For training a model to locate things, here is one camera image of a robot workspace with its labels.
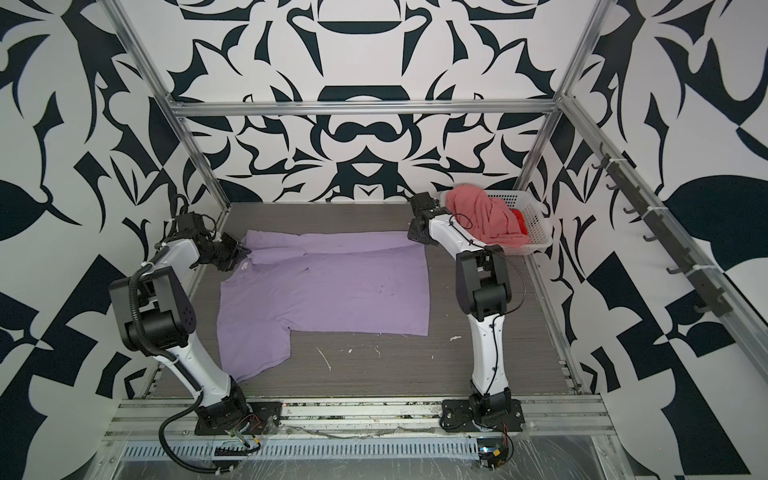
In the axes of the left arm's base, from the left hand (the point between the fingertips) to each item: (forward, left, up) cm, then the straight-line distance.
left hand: (250, 244), depth 95 cm
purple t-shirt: (-9, -36, -10) cm, 39 cm away
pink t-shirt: (+10, -79, -2) cm, 80 cm away
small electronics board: (-54, -65, -11) cm, 86 cm away
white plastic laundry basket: (+7, -95, -4) cm, 95 cm away
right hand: (+6, -55, -3) cm, 56 cm away
